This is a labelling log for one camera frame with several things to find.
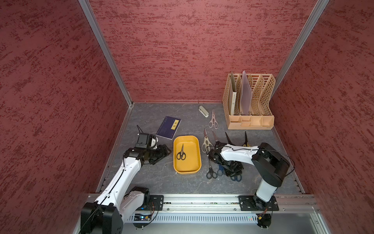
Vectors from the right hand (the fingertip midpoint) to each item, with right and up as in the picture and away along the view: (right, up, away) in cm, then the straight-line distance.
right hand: (240, 175), depth 81 cm
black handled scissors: (-2, +16, +17) cm, 23 cm away
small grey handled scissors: (-17, 0, +3) cm, 17 cm away
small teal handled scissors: (-1, -2, +2) cm, 3 cm away
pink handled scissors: (-11, +30, +27) cm, 42 cm away
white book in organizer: (-2, +47, +7) cm, 48 cm away
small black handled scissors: (-35, +9, +10) cm, 37 cm away
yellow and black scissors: (+9, +15, +14) cm, 23 cm away
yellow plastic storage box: (-28, +4, +6) cm, 29 cm away
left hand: (-42, +11, -1) cm, 44 cm away
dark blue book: (-45, +25, +23) cm, 57 cm away
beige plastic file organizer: (+23, +35, +23) cm, 48 cm away
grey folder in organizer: (+14, +50, +29) cm, 60 cm away
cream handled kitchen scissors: (-17, +14, +14) cm, 26 cm away
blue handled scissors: (-10, +1, +3) cm, 11 cm away
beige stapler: (-19, +38, +31) cm, 52 cm away
